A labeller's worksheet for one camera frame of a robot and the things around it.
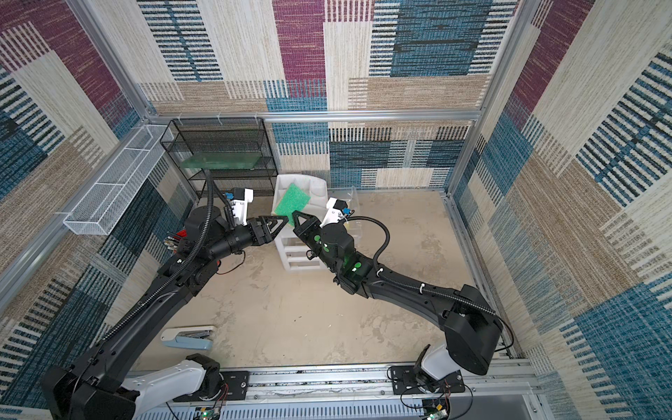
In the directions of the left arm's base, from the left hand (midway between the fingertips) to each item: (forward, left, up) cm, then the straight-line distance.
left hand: (283, 220), depth 69 cm
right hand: (+3, -2, -1) cm, 4 cm away
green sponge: (+6, -2, +1) cm, 7 cm away
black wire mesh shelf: (+46, +29, -4) cm, 55 cm away
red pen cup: (+11, +39, -19) cm, 45 cm away
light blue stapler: (-20, +28, -31) cm, 46 cm away
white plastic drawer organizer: (+3, +1, -18) cm, 18 cm away
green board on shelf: (+35, +28, -7) cm, 45 cm away
